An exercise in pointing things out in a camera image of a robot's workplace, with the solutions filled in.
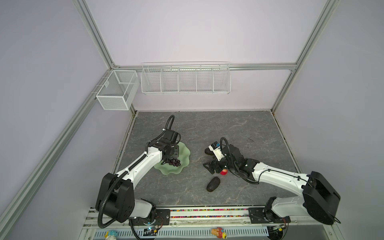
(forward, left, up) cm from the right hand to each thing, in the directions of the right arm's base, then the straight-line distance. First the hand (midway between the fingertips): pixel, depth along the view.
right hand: (208, 162), depth 81 cm
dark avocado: (-10, -3, -7) cm, 12 cm away
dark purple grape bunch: (+2, +20, -4) cm, 21 cm away
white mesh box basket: (+44, +60, +16) cm, 76 cm away
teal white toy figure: (-33, +45, -7) cm, 56 cm away
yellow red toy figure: (-31, -4, -7) cm, 32 cm away
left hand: (+6, +20, -1) cm, 21 cm away
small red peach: (-3, -9, -7) cm, 12 cm away
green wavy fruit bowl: (+9, +15, -8) cm, 19 cm away
